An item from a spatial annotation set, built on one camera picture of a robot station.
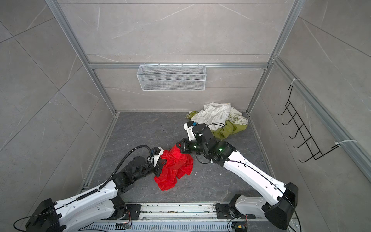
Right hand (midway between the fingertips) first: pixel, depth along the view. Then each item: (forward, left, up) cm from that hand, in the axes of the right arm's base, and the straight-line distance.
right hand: (176, 144), depth 69 cm
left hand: (-1, +6, -11) cm, 13 cm away
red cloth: (-6, 0, -9) cm, 11 cm away
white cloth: (+36, -25, -18) cm, 47 cm away
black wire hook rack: (-10, -59, +6) cm, 60 cm away
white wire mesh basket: (+54, +5, +3) cm, 54 cm away
